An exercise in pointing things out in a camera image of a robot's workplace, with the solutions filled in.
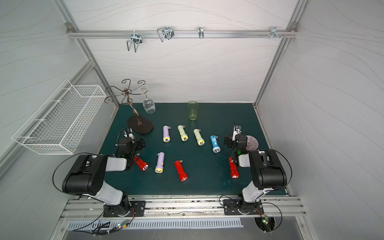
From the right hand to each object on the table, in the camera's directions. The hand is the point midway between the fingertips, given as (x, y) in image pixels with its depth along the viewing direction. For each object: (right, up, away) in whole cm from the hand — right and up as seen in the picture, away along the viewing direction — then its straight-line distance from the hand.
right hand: (235, 134), depth 95 cm
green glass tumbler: (-28, +18, +12) cm, 35 cm away
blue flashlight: (-13, -9, -2) cm, 16 cm away
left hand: (-65, -2, -1) cm, 65 cm away
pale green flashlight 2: (-23, -5, 0) cm, 23 cm away
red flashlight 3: (-4, -20, -11) cm, 23 cm away
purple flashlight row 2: (-47, -18, -11) cm, 51 cm away
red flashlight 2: (-33, -22, -14) cm, 42 cm away
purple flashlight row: (-45, -3, +3) cm, 46 cm away
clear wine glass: (-55, +19, -5) cm, 58 cm away
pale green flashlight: (-33, -3, +3) cm, 34 cm away
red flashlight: (-58, -17, -9) cm, 61 cm away
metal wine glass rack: (-68, +6, +12) cm, 69 cm away
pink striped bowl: (+11, -6, 0) cm, 13 cm away
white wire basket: (-90, +8, -26) cm, 94 cm away
